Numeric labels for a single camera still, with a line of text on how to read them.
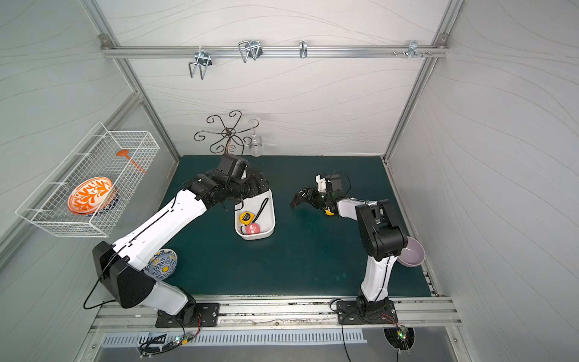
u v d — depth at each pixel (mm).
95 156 706
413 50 765
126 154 786
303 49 784
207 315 735
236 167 584
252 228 924
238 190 627
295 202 1016
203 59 783
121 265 400
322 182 929
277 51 785
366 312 657
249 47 771
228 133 862
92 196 638
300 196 948
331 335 705
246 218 950
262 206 1013
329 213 979
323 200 857
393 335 703
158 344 707
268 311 754
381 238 507
